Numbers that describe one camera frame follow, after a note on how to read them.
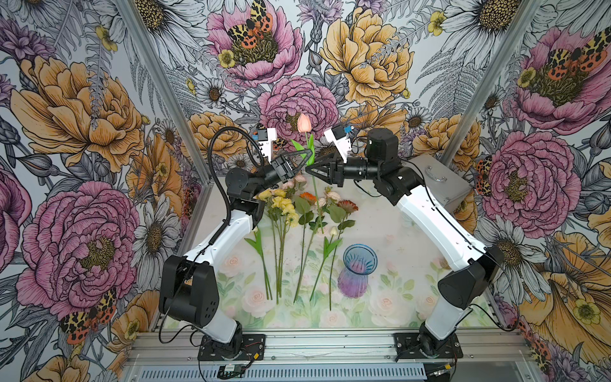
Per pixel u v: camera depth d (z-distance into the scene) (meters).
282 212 1.02
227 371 0.73
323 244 0.97
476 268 0.43
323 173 0.62
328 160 0.60
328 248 0.95
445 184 0.99
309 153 0.63
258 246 0.96
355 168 0.59
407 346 0.75
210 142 0.63
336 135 0.57
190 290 0.44
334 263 0.92
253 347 0.73
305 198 1.05
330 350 0.75
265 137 0.60
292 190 1.12
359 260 0.71
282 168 0.59
